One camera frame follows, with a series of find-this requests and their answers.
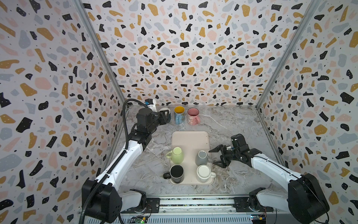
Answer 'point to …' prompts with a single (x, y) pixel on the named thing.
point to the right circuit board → (258, 219)
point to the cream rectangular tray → (191, 142)
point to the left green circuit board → (139, 220)
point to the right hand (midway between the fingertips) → (208, 153)
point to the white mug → (204, 173)
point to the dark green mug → (164, 115)
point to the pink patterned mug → (193, 116)
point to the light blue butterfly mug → (179, 115)
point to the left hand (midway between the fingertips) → (166, 109)
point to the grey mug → (201, 158)
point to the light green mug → (176, 156)
